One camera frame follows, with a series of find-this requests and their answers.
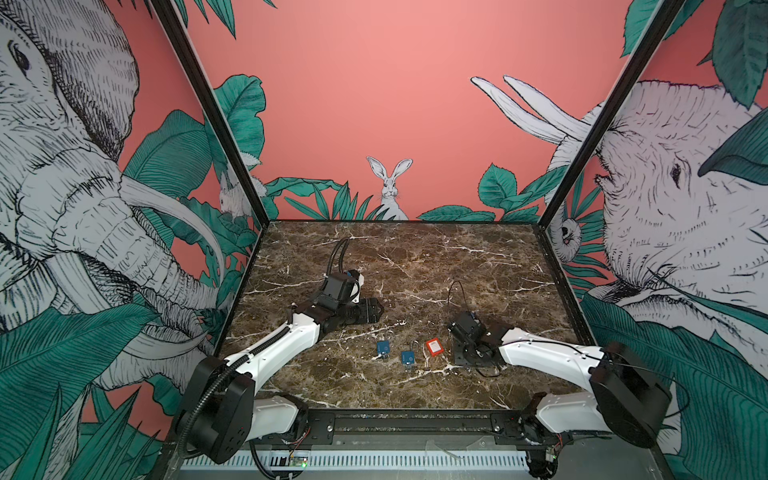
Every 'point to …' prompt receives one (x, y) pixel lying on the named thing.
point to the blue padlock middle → (408, 357)
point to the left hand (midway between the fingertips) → (377, 306)
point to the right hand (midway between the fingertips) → (457, 353)
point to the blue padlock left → (384, 348)
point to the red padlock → (435, 346)
